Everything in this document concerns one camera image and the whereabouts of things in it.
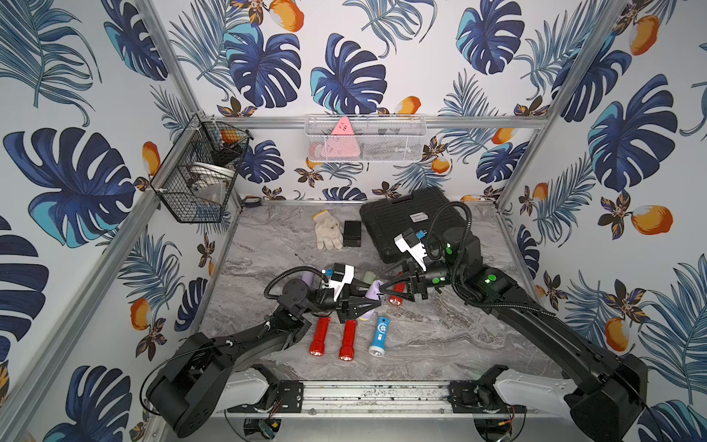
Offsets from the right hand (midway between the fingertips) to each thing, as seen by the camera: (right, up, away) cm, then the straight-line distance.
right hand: (381, 279), depth 64 cm
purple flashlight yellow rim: (-16, +1, -5) cm, 17 cm away
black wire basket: (-56, +27, +20) cm, 65 cm away
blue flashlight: (0, -22, +16) cm, 27 cm away
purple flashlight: (-2, -2, -2) cm, 4 cm away
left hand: (-1, -4, +1) cm, 4 cm away
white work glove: (-17, +12, +46) cm, 50 cm away
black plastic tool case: (+6, +16, +44) cm, 47 cm away
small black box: (-7, +11, +43) cm, 45 cm away
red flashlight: (+8, -11, +27) cm, 31 cm away
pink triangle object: (-10, +40, +26) cm, 49 cm away
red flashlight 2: (-17, -23, +17) cm, 33 cm away
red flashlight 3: (-8, -23, +15) cm, 29 cm away
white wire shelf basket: (-3, +43, +29) cm, 52 cm away
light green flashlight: (-3, 0, 0) cm, 3 cm away
